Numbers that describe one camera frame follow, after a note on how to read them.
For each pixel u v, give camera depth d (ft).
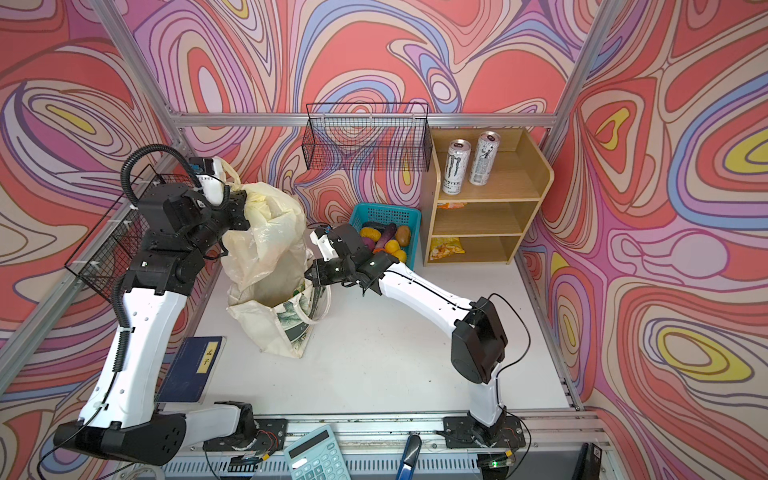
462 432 2.42
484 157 2.59
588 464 2.21
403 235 3.65
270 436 2.38
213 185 1.74
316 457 2.26
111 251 2.19
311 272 2.46
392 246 3.41
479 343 1.53
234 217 1.85
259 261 2.13
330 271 2.22
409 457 2.18
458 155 2.43
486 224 3.11
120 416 1.20
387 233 3.66
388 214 3.77
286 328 2.48
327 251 2.29
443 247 3.54
